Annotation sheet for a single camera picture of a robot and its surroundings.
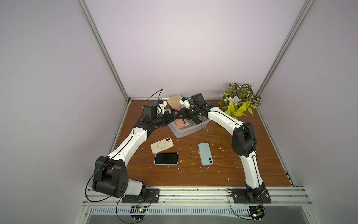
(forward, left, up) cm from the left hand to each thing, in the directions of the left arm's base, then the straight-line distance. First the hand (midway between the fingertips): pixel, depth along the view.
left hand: (179, 115), depth 79 cm
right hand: (+5, +3, -6) cm, 8 cm away
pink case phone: (-1, -1, -6) cm, 6 cm away
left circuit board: (-44, +22, -28) cm, 57 cm away
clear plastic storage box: (-1, -7, -11) cm, 13 cm away
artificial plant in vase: (+11, -37, +3) cm, 38 cm away
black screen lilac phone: (-15, +9, -27) cm, 32 cm away
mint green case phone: (-13, -17, -23) cm, 32 cm away
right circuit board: (-43, -41, -25) cm, 65 cm away
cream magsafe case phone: (-8, +12, -24) cm, 28 cm away
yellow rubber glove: (+33, +7, -23) cm, 41 cm away
